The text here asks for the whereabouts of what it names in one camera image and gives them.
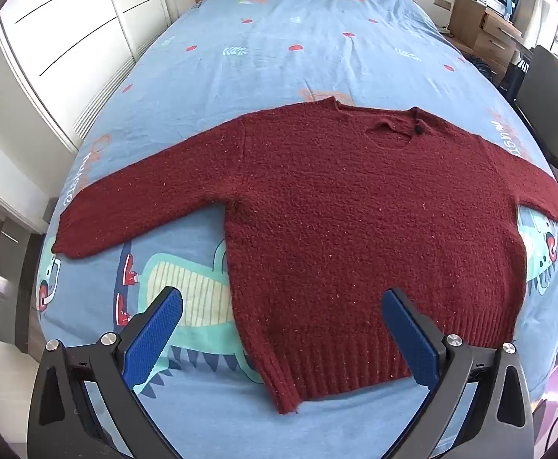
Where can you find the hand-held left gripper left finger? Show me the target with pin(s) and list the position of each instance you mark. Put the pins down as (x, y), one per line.
(155, 339)

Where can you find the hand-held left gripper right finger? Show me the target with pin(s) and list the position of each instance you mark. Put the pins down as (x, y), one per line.
(410, 339)

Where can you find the dark red knit sweater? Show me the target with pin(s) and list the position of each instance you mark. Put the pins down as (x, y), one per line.
(331, 224)

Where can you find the black bag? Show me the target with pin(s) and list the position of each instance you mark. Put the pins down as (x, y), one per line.
(482, 69)

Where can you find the grey chair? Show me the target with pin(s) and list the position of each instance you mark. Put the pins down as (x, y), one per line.
(544, 91)

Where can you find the bed with blue printed sheet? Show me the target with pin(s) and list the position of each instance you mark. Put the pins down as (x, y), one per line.
(284, 67)

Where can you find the wooden drawer cabinet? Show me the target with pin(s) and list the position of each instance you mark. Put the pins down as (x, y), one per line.
(491, 40)

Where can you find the white wardrobe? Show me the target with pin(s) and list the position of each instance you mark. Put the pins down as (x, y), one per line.
(69, 33)

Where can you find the wall socket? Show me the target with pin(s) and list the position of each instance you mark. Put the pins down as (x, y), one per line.
(443, 2)

